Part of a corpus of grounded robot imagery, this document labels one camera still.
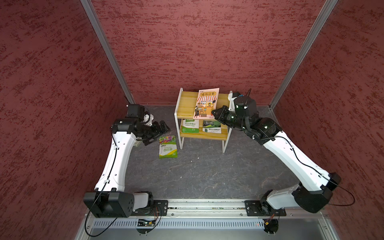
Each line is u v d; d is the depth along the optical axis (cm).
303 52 88
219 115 57
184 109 74
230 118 56
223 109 57
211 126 88
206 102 71
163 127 66
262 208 65
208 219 73
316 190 40
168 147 95
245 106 46
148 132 61
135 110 56
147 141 66
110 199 37
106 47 85
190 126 88
